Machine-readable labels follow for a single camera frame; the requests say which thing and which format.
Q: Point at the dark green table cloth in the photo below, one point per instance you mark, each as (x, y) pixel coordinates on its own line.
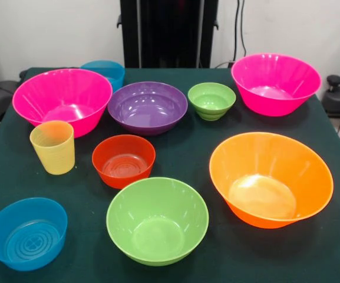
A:
(181, 153)

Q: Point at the purple plastic bowl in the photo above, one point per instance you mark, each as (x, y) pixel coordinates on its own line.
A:
(147, 109)

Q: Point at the red plastic bowl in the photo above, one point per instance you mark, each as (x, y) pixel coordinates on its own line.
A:
(122, 153)

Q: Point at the small green bowl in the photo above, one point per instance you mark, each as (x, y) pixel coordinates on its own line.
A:
(211, 101)

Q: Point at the large green bowl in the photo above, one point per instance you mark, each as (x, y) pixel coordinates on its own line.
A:
(158, 224)

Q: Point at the blue plastic bowl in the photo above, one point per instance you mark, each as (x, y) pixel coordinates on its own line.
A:
(25, 236)
(108, 69)

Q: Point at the orange plastic bowl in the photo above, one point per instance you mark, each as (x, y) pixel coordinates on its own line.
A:
(270, 165)

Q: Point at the yellow plastic cup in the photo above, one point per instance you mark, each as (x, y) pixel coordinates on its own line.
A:
(54, 156)

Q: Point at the pink plastic bowl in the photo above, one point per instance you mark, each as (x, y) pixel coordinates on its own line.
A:
(275, 76)
(63, 91)

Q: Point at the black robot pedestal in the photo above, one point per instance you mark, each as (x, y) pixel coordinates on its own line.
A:
(169, 35)

